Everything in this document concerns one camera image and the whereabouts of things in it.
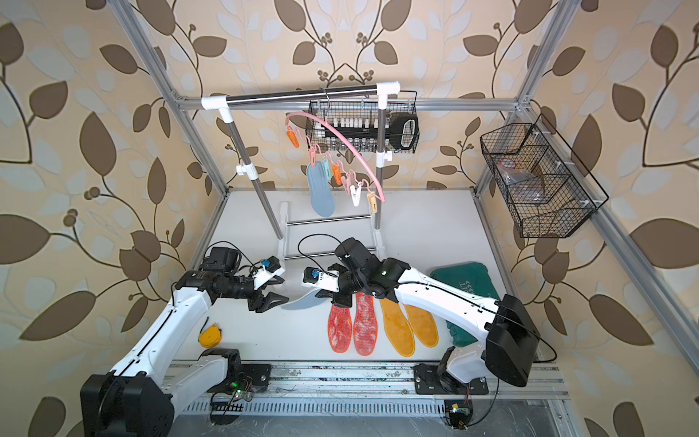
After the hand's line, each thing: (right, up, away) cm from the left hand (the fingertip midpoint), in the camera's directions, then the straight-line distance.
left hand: (280, 287), depth 78 cm
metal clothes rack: (+5, +12, +1) cm, 13 cm away
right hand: (+12, +1, -5) cm, 13 cm away
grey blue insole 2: (+11, +29, +11) cm, 33 cm away
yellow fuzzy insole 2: (+35, -14, +4) cm, 38 cm away
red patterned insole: (+25, -14, +4) cm, 29 cm away
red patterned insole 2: (+17, -14, +4) cm, 22 cm away
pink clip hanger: (+15, +46, +33) cm, 58 cm away
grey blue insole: (+9, -2, -6) cm, 11 cm away
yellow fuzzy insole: (+43, -13, +6) cm, 46 cm away
